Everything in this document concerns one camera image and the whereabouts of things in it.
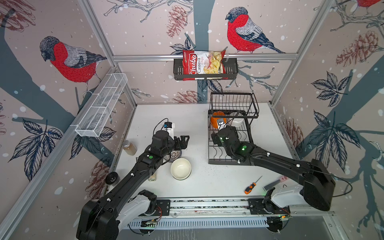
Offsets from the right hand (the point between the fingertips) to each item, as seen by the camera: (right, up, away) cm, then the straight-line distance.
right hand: (218, 132), depth 82 cm
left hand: (-20, -2, -4) cm, 20 cm away
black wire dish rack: (+18, +14, +30) cm, 38 cm away
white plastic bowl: (+16, +5, +21) cm, 27 cm away
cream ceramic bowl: (-21, -22, +3) cm, 31 cm away
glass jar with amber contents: (-53, -10, +6) cm, 54 cm away
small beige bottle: (-37, -25, -1) cm, 45 cm away
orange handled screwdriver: (+15, -30, -4) cm, 34 cm away
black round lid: (-55, -22, -9) cm, 60 cm away
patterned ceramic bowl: (-25, -14, +6) cm, 30 cm away
